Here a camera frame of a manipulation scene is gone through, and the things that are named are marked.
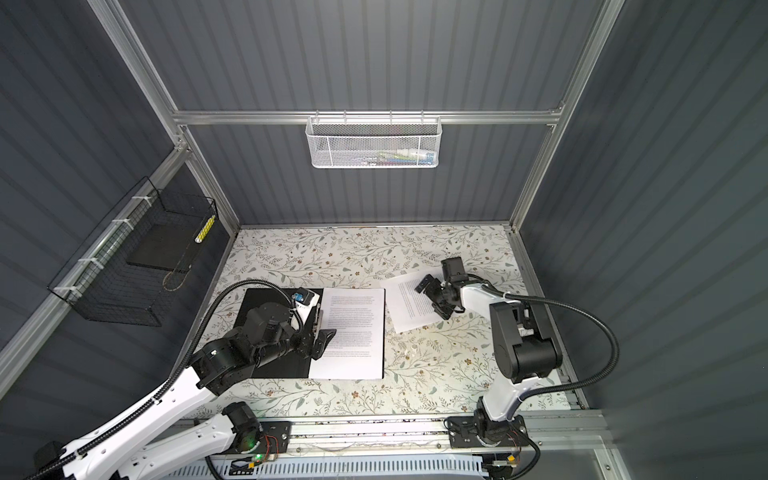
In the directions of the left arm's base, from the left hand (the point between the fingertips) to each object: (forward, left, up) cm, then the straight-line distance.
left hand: (321, 323), depth 73 cm
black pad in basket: (+20, +41, +9) cm, 46 cm away
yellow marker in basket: (+23, +33, +9) cm, 41 cm away
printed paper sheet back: (0, -7, -18) cm, 20 cm away
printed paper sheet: (+13, -24, -18) cm, 33 cm away
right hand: (+15, -30, -15) cm, 37 cm away
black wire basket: (+12, +46, +9) cm, 48 cm away
